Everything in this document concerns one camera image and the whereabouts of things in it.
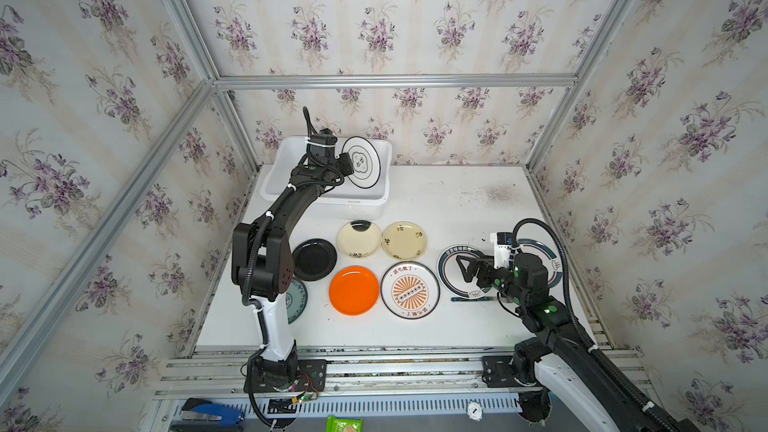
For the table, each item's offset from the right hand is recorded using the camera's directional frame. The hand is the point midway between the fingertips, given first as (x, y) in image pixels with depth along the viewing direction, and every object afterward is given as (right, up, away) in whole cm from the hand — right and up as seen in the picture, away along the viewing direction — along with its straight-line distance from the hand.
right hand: (466, 260), depth 80 cm
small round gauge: (-1, -33, -11) cm, 35 cm away
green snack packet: (-34, -34, -13) cm, 50 cm away
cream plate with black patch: (-31, +3, +19) cm, 36 cm away
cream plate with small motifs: (-16, +2, +19) cm, 25 cm away
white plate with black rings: (-29, +29, +20) cm, 46 cm away
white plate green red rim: (-2, -7, +8) cm, 11 cm away
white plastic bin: (-35, +16, +12) cm, 40 cm away
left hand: (-34, +30, +13) cm, 47 cm away
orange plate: (-32, -11, +9) cm, 35 cm away
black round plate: (-45, -3, +13) cm, 47 cm away
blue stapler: (-67, -34, -9) cm, 75 cm away
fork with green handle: (0, -13, +6) cm, 14 cm away
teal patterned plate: (-48, -13, +6) cm, 50 cm away
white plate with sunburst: (-15, -11, +8) cm, 20 cm away
